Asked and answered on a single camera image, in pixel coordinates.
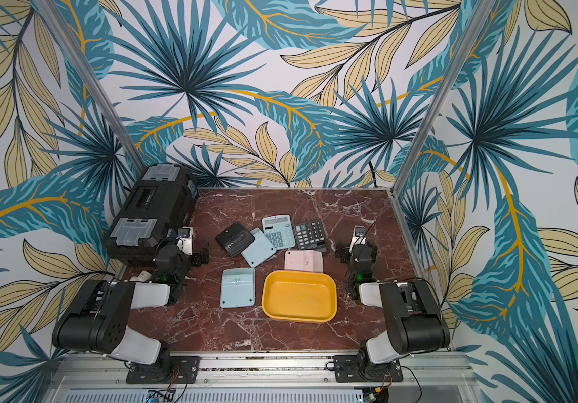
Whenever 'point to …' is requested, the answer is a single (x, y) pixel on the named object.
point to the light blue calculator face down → (260, 249)
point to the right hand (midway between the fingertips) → (357, 239)
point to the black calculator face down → (234, 238)
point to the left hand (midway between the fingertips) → (195, 242)
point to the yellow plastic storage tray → (298, 295)
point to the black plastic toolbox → (158, 202)
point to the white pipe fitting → (143, 276)
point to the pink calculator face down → (303, 260)
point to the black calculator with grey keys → (311, 236)
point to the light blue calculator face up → (279, 229)
